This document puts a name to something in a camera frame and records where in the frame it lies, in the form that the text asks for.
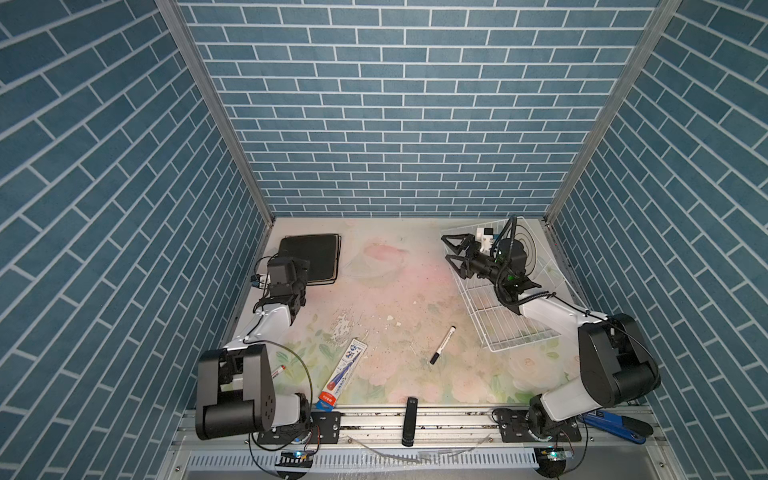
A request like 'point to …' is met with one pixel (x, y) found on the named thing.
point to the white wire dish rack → (501, 326)
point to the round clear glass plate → (527, 241)
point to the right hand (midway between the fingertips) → (442, 244)
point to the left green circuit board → (295, 459)
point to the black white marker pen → (443, 345)
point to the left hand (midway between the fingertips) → (305, 267)
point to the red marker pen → (282, 367)
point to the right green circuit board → (559, 455)
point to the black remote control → (410, 422)
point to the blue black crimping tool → (630, 428)
